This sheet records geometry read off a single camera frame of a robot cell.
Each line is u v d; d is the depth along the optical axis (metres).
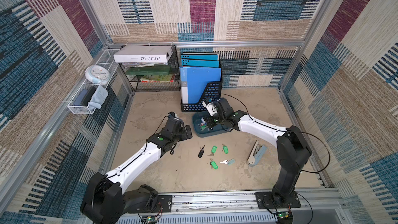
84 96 0.65
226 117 0.69
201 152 0.90
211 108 0.77
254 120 0.59
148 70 1.01
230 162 0.86
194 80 0.92
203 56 0.99
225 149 0.91
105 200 0.40
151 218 0.71
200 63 0.97
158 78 1.01
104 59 0.87
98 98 0.68
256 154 0.86
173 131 0.65
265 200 0.74
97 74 0.75
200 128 0.99
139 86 1.18
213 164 0.85
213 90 0.92
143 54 0.78
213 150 0.91
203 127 0.99
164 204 0.73
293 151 0.48
